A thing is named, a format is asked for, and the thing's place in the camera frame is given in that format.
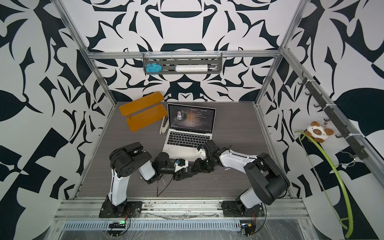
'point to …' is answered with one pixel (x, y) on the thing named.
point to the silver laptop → (188, 127)
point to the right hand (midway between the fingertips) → (192, 169)
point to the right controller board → (247, 229)
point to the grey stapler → (164, 125)
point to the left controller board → (120, 225)
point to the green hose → (341, 220)
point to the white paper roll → (191, 68)
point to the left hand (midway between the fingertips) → (189, 166)
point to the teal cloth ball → (153, 67)
